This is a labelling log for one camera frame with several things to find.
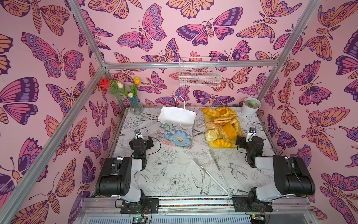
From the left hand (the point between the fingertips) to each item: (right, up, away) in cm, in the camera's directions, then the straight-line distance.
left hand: (143, 136), depth 94 cm
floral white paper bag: (+23, +9, -17) cm, 30 cm away
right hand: (+67, +1, -1) cm, 67 cm away
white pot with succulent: (+79, +21, +12) cm, 83 cm away
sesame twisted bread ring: (+52, +3, 0) cm, 52 cm away
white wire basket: (+38, +44, 0) cm, 58 cm away
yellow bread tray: (+46, +1, +1) cm, 46 cm away
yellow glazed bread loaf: (+53, -5, 0) cm, 53 cm away
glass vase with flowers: (-17, +32, 0) cm, 36 cm away
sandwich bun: (+51, +10, -1) cm, 52 cm away
